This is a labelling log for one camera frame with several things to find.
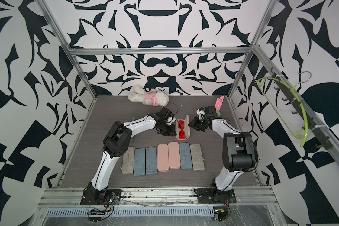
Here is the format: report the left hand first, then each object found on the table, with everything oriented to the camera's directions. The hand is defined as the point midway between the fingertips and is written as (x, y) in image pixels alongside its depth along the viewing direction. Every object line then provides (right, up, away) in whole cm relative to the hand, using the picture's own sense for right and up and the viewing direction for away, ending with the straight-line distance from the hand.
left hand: (176, 132), depth 97 cm
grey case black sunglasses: (+12, -14, -12) cm, 22 cm away
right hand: (+9, +7, -3) cm, 12 cm away
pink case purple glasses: (-1, -14, -12) cm, 18 cm away
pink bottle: (+31, +20, +6) cm, 38 cm away
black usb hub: (-40, -37, -24) cm, 60 cm away
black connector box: (+22, -37, -25) cm, 50 cm away
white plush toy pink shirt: (-18, +25, +11) cm, 33 cm away
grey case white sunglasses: (-15, -15, -13) cm, 25 cm away
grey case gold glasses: (+5, -13, -12) cm, 18 cm away
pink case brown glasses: (-8, -17, -14) cm, 24 cm away
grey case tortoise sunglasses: (-22, -15, -14) cm, 30 cm away
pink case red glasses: (+5, +2, +3) cm, 6 cm away
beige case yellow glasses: (-28, -15, -14) cm, 35 cm away
